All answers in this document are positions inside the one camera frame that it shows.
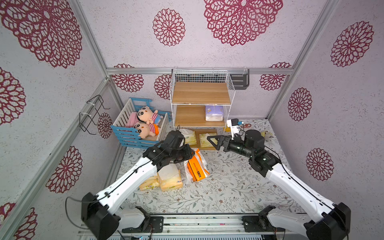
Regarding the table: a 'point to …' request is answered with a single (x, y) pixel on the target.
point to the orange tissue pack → (196, 167)
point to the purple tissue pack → (214, 113)
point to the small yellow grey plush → (267, 135)
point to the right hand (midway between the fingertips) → (213, 139)
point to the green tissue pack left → (189, 135)
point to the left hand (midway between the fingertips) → (193, 154)
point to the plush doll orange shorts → (144, 130)
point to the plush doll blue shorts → (145, 114)
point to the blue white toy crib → (123, 125)
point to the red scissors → (247, 125)
